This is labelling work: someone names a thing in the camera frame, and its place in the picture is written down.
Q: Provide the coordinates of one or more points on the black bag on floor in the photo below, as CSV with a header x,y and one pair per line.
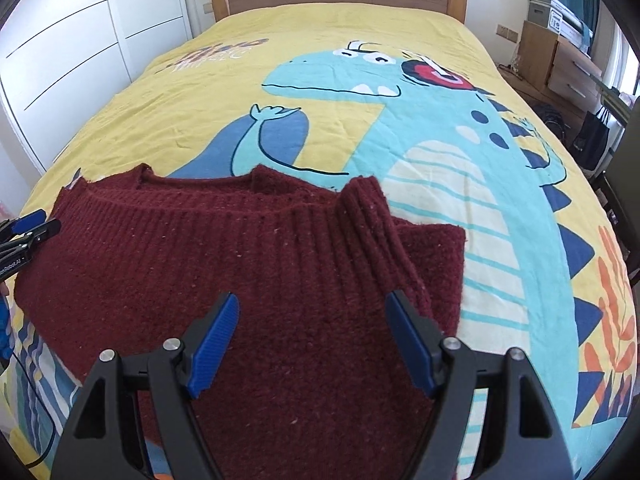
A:
x,y
596,142

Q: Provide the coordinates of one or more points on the wooden bedside drawer cabinet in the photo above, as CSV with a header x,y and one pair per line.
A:
x,y
553,65

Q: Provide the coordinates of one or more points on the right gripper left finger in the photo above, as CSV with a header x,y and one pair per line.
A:
x,y
125,395

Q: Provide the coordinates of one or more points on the boxes on cabinet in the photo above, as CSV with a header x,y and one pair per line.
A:
x,y
552,14

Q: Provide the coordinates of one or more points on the yellow dinosaur bed cover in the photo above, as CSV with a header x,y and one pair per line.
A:
x,y
327,93

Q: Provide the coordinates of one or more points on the maroon knitted sweater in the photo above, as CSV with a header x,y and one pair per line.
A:
x,y
312,386

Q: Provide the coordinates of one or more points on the white wardrobe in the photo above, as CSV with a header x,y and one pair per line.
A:
x,y
63,60

